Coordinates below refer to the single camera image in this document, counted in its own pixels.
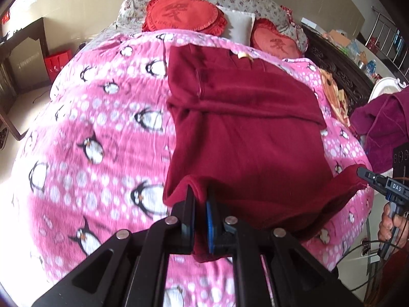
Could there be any large red heart cushion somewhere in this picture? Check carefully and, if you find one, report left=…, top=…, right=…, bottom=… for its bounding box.
left=141, top=0, right=228, bottom=36

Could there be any red gift bag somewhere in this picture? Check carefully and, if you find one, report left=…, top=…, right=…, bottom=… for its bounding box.
left=44, top=50, right=72, bottom=82

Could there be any small red heart cushion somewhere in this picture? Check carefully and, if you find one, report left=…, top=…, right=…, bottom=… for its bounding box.
left=250, top=18, right=303, bottom=59

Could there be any floral bed pillow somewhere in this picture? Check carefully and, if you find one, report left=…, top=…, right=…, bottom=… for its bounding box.
left=116, top=0, right=308, bottom=53

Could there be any white square pillow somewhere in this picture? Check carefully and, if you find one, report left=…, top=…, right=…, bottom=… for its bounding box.
left=218, top=6, right=256, bottom=46

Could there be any magenta towel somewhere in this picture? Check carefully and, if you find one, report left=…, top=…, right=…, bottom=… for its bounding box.
left=350, top=88, right=408, bottom=173

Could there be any metal rack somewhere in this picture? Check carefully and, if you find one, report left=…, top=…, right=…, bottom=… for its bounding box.
left=365, top=6, right=408, bottom=82

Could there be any pink penguin blanket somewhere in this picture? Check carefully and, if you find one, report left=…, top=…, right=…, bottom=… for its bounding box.
left=11, top=30, right=368, bottom=295

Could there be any dark red knitted garment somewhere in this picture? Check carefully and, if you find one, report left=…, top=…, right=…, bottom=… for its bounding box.
left=164, top=44, right=370, bottom=266

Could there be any white chair back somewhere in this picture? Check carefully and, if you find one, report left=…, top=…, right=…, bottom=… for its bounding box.
left=368, top=77, right=408, bottom=103

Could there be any black cable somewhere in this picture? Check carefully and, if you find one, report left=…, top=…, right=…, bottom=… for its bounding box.
left=332, top=239, right=409, bottom=293

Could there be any orange patterned cloth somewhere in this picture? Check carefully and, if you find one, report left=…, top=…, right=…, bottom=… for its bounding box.
left=320, top=69, right=351, bottom=128

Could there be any dark wooden desk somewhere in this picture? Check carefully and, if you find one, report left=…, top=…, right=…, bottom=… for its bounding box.
left=1, top=17, right=51, bottom=141

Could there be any dark carved wooden bedside cabinet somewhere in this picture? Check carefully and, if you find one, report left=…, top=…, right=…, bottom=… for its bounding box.
left=302, top=26, right=374, bottom=115

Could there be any person's right hand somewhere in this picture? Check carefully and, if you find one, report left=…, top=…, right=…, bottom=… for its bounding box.
left=378, top=203, right=408, bottom=248

